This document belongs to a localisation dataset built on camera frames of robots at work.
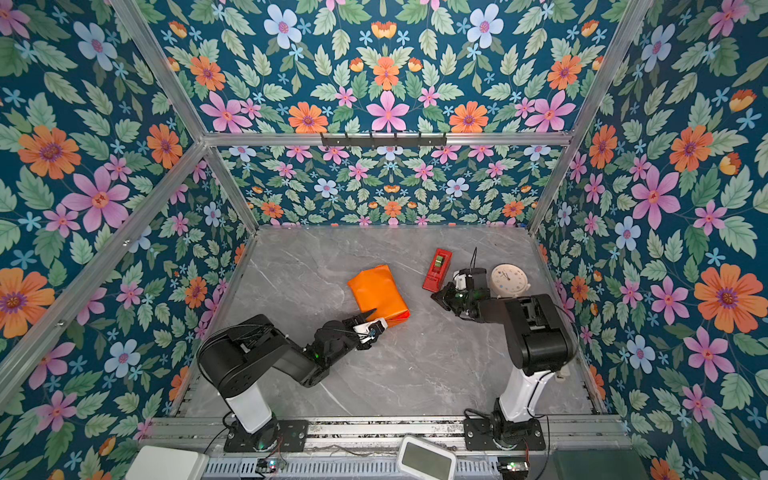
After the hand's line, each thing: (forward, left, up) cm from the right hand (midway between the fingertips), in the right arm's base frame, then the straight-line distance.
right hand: (432, 292), depth 96 cm
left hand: (-9, +16, +5) cm, 19 cm away
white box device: (-46, +65, +1) cm, 79 cm away
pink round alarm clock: (+6, -27, -2) cm, 28 cm away
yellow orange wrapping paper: (0, +18, +3) cm, 18 cm away
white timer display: (-45, +5, 0) cm, 45 cm away
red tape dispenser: (+9, -3, +1) cm, 9 cm away
